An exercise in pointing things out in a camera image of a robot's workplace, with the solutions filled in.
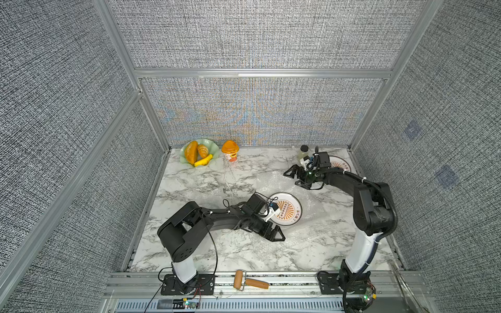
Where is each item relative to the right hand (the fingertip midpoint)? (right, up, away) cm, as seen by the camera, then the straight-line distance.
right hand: (289, 173), depth 96 cm
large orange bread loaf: (-51, +11, +11) cm, 54 cm away
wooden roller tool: (-23, -41, -22) cm, 51 cm away
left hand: (-7, -26, -15) cm, 31 cm away
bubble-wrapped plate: (0, -16, -1) cm, 16 cm away
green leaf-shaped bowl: (-40, +14, +17) cm, 46 cm away
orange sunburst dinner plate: (+31, +5, +15) cm, 35 cm away
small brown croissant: (-46, +12, +13) cm, 49 cm away
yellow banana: (-44, +6, +11) cm, 46 cm away
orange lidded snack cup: (-30, +12, +11) cm, 34 cm away
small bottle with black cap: (+10, +11, +10) cm, 18 cm away
